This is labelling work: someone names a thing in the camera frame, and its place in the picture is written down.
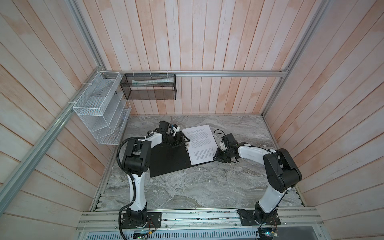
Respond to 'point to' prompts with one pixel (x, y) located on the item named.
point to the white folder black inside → (166, 158)
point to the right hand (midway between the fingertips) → (214, 157)
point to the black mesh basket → (149, 86)
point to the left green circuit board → (141, 234)
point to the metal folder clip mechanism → (186, 144)
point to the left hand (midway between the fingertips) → (185, 143)
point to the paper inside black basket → (136, 83)
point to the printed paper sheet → (202, 144)
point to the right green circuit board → (270, 234)
